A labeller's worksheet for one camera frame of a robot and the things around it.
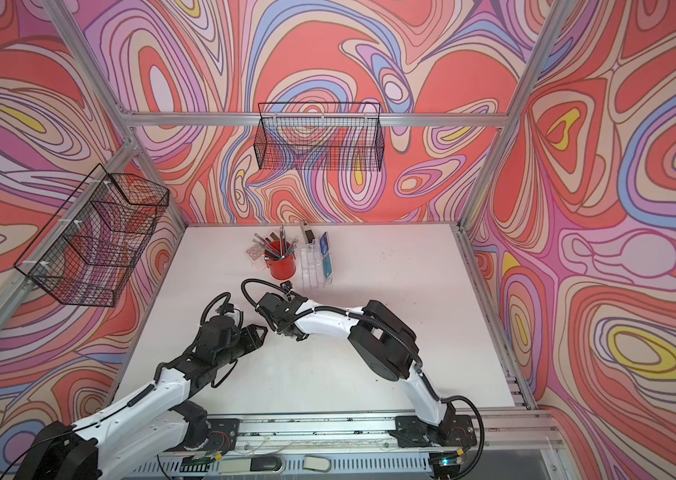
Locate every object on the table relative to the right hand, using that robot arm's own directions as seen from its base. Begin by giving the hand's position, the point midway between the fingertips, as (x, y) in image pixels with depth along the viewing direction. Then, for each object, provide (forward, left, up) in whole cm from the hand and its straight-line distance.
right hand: (307, 321), depth 93 cm
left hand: (-5, +10, +5) cm, 12 cm away
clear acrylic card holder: (+19, -3, +5) cm, 20 cm away
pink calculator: (+28, +20, +2) cm, 34 cm away
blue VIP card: (+25, -6, +8) cm, 27 cm away
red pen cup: (+16, +8, +11) cm, 21 cm away
